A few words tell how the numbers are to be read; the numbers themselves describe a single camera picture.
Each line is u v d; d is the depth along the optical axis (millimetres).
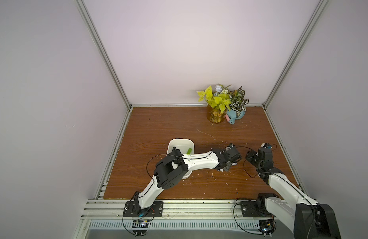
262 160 660
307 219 401
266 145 777
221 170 844
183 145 943
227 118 1101
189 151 944
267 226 696
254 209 723
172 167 545
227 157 669
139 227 720
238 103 875
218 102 898
